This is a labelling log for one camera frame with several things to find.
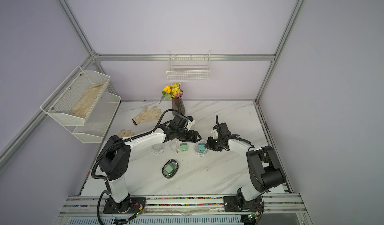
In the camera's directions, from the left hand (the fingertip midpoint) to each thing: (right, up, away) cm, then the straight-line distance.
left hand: (196, 139), depth 87 cm
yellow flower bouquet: (-15, +30, +6) cm, 34 cm away
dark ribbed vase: (-13, +21, +14) cm, 29 cm away
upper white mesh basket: (-65, +21, -11) cm, 69 cm away
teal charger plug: (+3, -6, +3) cm, 7 cm away
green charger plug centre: (-8, -6, +6) cm, 12 cm away
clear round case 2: (-24, -6, +4) cm, 25 cm away
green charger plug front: (-15, -16, -3) cm, 22 cm away
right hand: (+7, -6, +4) cm, 10 cm away
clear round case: (0, -6, +6) cm, 9 cm away
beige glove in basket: (-60, +19, -11) cm, 64 cm away
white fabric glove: (-34, +15, +24) cm, 44 cm away
